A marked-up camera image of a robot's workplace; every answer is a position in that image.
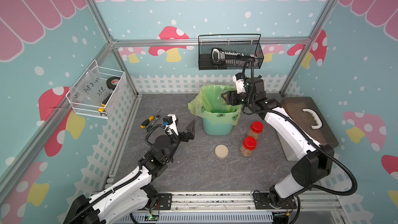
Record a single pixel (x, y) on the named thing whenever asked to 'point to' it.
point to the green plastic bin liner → (210, 104)
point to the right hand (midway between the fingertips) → (226, 93)
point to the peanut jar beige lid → (226, 96)
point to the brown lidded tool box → (304, 111)
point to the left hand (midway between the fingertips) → (187, 122)
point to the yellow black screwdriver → (147, 121)
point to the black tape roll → (112, 82)
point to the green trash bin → (216, 129)
